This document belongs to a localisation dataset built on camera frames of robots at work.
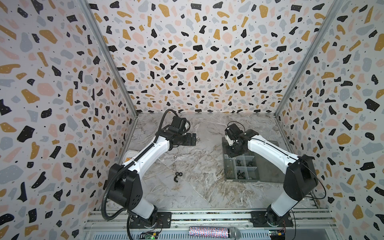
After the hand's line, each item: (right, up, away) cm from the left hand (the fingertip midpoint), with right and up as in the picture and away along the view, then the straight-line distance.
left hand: (190, 137), depth 84 cm
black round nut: (-6, -23, +6) cm, 24 cm away
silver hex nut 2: (-11, -14, +13) cm, 22 cm away
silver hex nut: (+4, -3, +22) cm, 23 cm away
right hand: (+22, -8, +2) cm, 23 cm away
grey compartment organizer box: (+36, -18, +6) cm, 41 cm away
